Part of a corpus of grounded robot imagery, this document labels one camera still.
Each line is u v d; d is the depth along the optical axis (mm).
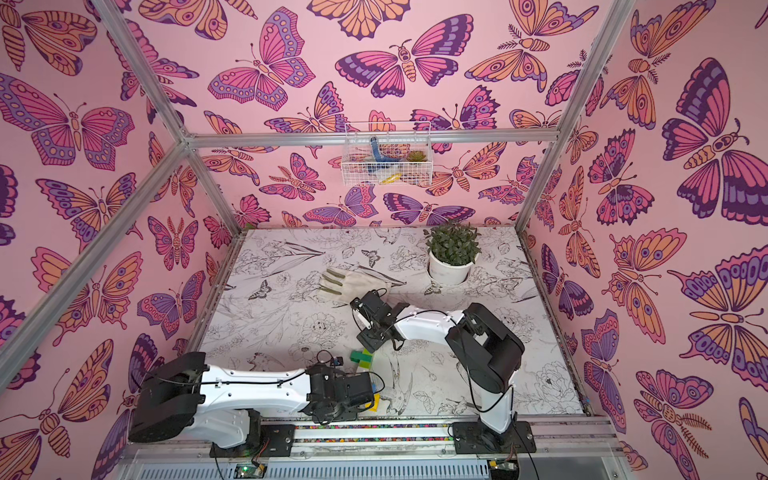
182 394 474
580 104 839
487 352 479
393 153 947
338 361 757
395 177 854
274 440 748
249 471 708
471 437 731
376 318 711
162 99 835
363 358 854
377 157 944
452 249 900
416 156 925
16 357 500
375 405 627
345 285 1027
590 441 747
